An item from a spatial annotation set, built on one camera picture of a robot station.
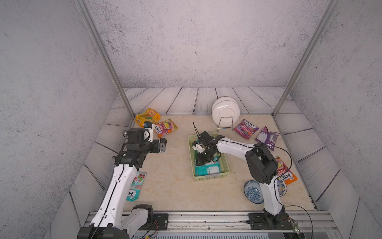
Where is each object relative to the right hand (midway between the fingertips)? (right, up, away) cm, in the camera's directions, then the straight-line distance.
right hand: (198, 164), depth 91 cm
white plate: (+20, +33, +14) cm, 41 cm away
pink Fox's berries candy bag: (+35, +21, +19) cm, 45 cm away
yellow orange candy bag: (-37, +31, +25) cm, 54 cm away
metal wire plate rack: (+15, +22, +20) cm, 33 cm away
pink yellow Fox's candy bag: (-25, +21, +20) cm, 39 cm away
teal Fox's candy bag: (+8, -2, -2) cm, 9 cm away
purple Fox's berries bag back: (+48, +15, +11) cm, 52 cm away
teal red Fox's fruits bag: (-34, -13, -10) cm, 38 cm away
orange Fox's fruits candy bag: (+50, -4, -4) cm, 50 cm away
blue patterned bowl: (+30, -13, -8) cm, 34 cm away
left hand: (-20, +16, -13) cm, 29 cm away
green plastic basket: (+16, -1, +1) cm, 16 cm away
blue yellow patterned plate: (+45, -10, -9) cm, 47 cm away
